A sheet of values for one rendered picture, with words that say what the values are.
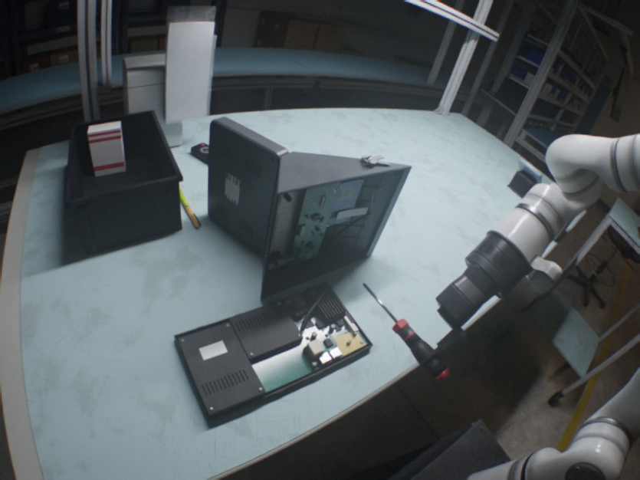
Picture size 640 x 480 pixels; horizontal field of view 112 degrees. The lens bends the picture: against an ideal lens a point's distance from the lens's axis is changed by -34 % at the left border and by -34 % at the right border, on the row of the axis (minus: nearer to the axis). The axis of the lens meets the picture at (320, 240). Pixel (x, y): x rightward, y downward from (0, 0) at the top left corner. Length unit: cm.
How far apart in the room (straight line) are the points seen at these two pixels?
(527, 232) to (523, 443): 172
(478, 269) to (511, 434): 167
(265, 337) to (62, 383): 30
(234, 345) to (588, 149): 53
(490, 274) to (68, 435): 56
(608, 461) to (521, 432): 162
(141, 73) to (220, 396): 66
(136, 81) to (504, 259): 77
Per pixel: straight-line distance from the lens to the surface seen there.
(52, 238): 69
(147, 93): 81
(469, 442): 73
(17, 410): 54
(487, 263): 41
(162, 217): 59
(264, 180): 48
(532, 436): 212
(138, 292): 54
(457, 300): 39
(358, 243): 61
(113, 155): 78
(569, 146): 49
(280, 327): 47
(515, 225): 43
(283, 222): 44
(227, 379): 43
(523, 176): 128
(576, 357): 219
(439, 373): 42
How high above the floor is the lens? 143
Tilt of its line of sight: 42 degrees down
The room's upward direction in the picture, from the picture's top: 17 degrees clockwise
